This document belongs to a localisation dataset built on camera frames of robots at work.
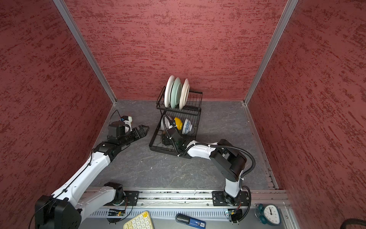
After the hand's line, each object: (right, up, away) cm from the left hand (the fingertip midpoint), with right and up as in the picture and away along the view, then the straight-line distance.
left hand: (144, 132), depth 81 cm
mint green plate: (+19, +23, -2) cm, 30 cm away
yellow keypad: (+4, -41, -15) cm, 43 cm away
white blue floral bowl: (+25, +2, +11) cm, 28 cm away
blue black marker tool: (+23, -38, -17) cm, 47 cm away
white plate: (+14, +24, -4) cm, 28 cm away
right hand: (+12, -4, +8) cm, 15 cm away
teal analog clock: (+64, -37, -14) cm, 76 cm away
